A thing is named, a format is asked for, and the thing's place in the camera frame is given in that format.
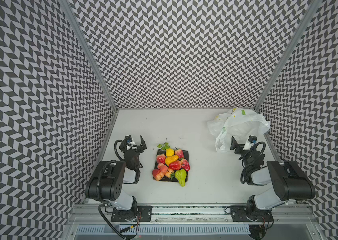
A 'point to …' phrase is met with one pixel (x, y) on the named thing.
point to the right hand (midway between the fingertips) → (238, 139)
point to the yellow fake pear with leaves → (165, 146)
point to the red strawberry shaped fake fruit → (180, 153)
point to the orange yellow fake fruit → (169, 159)
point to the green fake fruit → (180, 175)
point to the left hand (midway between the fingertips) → (134, 137)
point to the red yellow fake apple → (185, 164)
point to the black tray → (161, 165)
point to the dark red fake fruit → (175, 165)
